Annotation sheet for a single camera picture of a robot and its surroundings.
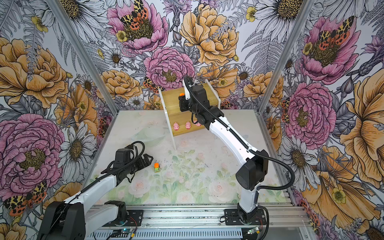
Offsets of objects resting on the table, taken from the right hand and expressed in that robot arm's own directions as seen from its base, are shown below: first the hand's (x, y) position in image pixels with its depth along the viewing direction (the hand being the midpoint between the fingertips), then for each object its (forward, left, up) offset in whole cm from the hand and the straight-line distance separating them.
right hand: (181, 101), depth 77 cm
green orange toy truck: (-20, +17, -34) cm, 43 cm away
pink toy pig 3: (0, -8, -18) cm, 19 cm away
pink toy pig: (-2, +5, -17) cm, 18 cm away
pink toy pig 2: (-1, -2, -18) cm, 18 cm away
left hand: (-19, +22, -32) cm, 43 cm away
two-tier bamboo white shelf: (+2, +3, -18) cm, 19 cm away
